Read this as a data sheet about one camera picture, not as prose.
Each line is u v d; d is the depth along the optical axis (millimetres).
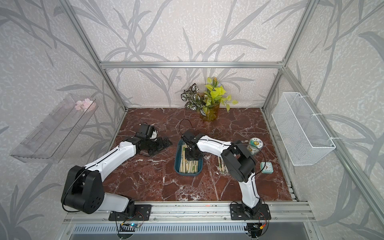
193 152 836
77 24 758
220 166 890
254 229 729
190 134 755
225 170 876
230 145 539
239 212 733
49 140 652
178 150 938
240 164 502
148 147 732
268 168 865
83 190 420
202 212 752
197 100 961
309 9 711
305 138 600
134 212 712
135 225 704
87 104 756
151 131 716
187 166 886
